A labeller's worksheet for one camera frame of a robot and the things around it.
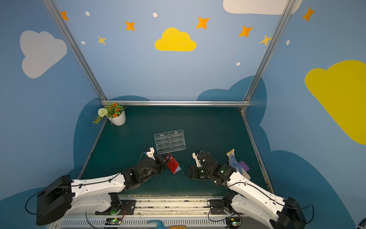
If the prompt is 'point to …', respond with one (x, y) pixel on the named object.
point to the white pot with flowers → (115, 112)
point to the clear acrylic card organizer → (170, 141)
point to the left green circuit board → (113, 221)
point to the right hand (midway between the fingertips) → (189, 171)
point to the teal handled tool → (159, 224)
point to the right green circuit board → (233, 223)
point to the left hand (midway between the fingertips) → (175, 157)
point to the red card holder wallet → (173, 165)
